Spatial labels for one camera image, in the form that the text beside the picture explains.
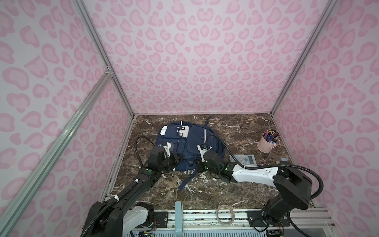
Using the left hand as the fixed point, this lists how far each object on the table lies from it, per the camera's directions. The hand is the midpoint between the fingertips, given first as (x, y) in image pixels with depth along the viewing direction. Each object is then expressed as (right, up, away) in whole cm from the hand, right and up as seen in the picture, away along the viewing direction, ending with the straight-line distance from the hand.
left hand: (184, 153), depth 82 cm
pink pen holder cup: (+51, +2, +12) cm, 52 cm away
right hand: (+7, -4, +2) cm, 8 cm away
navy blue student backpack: (0, +8, +11) cm, 14 cm away
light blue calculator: (+37, -6, +11) cm, 39 cm away
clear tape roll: (+17, -30, -9) cm, 36 cm away
